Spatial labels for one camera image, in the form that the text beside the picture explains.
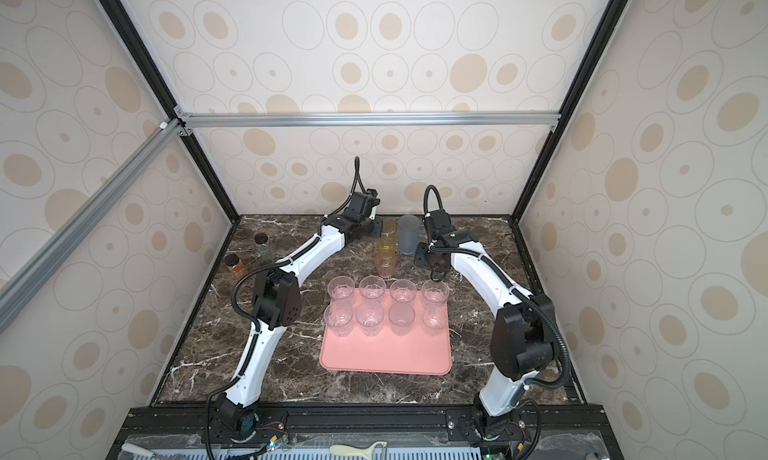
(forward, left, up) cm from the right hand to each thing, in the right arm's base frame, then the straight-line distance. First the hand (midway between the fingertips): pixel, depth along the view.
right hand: (423, 259), depth 89 cm
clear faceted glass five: (-4, +26, -10) cm, 28 cm away
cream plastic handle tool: (-46, +16, -12) cm, 51 cm away
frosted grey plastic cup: (-13, +7, -12) cm, 19 cm away
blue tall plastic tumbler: (+14, +4, -4) cm, 15 cm away
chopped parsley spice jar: (+11, +54, -9) cm, 56 cm away
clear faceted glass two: (-11, +26, -13) cm, 32 cm away
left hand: (+17, +11, +2) cm, 20 cm away
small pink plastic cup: (+9, +12, -13) cm, 20 cm away
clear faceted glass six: (-13, +17, -11) cm, 24 cm away
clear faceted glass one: (-4, +16, -11) cm, 20 cm away
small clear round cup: (-13, -3, -12) cm, 18 cm away
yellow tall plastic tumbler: (+14, +11, -7) cm, 19 cm away
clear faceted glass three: (-4, +6, -11) cm, 13 cm away
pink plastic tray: (-23, +3, -14) cm, 27 cm away
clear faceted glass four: (-5, -4, -11) cm, 13 cm away
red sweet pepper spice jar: (+3, +60, -6) cm, 60 cm away
